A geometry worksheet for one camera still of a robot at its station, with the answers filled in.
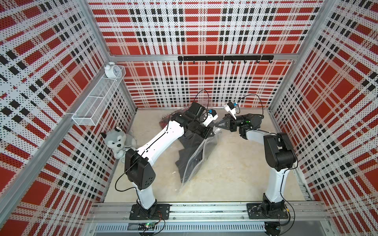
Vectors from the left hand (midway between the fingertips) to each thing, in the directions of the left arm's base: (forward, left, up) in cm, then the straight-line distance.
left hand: (213, 133), depth 77 cm
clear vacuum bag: (-4, +2, -9) cm, 10 cm away
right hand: (+3, -2, +3) cm, 5 cm away
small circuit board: (-39, +32, -22) cm, 55 cm away
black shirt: (-9, +13, -7) cm, 17 cm away
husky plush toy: (-1, +53, -6) cm, 54 cm away
